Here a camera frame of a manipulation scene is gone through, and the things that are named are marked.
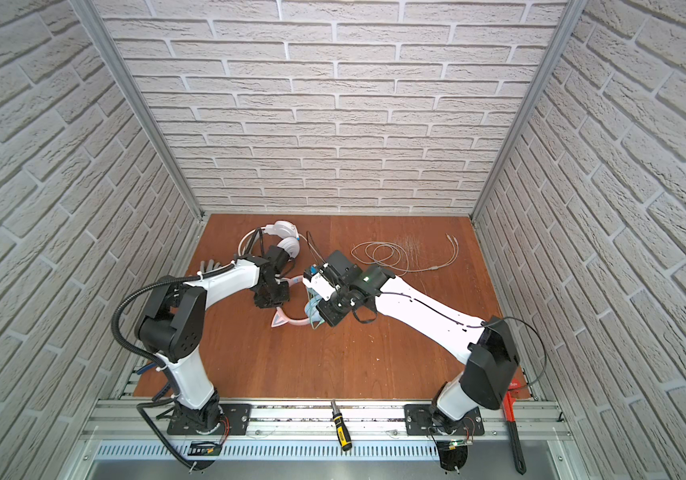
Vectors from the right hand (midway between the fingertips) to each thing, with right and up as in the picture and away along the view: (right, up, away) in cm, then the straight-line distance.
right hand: (325, 308), depth 76 cm
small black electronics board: (-30, -34, -3) cm, 46 cm away
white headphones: (-18, +21, +31) cm, 41 cm away
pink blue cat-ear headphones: (-5, 0, +12) cm, 13 cm away
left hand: (-15, -1, +18) cm, 24 cm away
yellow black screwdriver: (+4, -28, -4) cm, 29 cm away
